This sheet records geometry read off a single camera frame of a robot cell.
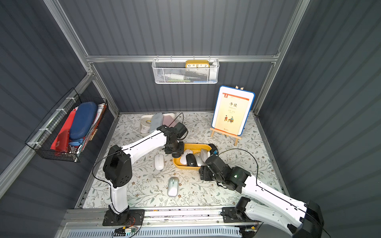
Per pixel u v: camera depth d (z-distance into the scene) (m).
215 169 0.56
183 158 0.92
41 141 0.61
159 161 0.91
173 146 0.74
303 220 0.40
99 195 0.81
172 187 0.83
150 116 1.16
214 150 0.70
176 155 0.86
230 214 0.74
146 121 1.12
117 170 0.49
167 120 1.12
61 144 0.64
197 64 0.87
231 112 0.90
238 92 0.85
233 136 0.96
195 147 0.96
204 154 0.91
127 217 0.71
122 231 0.72
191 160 0.91
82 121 0.72
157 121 1.08
